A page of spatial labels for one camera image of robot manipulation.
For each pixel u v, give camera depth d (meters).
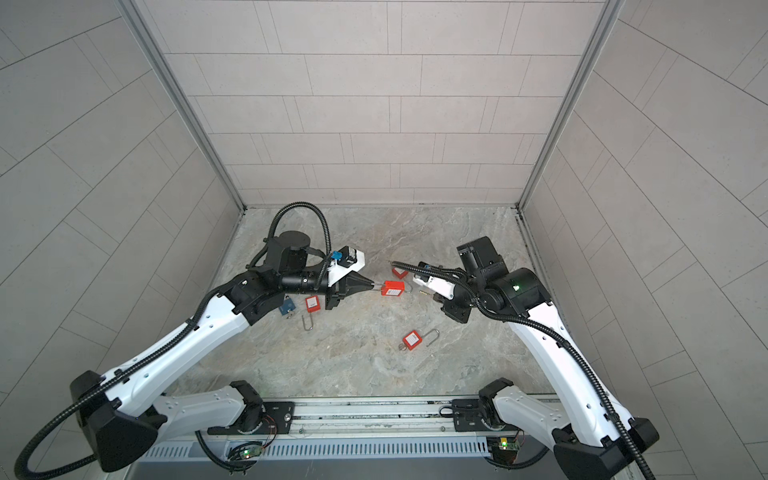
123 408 0.37
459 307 0.58
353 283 0.60
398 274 0.96
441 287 0.59
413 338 0.83
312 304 0.88
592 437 0.36
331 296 0.55
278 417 0.71
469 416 0.71
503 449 0.68
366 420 0.72
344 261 0.53
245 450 0.65
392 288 0.64
